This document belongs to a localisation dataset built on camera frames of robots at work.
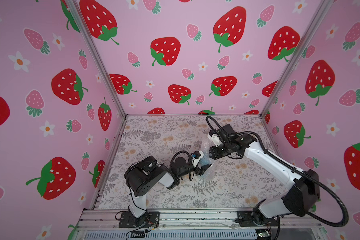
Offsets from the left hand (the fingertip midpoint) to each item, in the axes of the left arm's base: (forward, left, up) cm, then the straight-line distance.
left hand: (207, 159), depth 84 cm
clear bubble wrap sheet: (+1, +3, +12) cm, 13 cm away
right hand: (-1, +1, +5) cm, 6 cm away
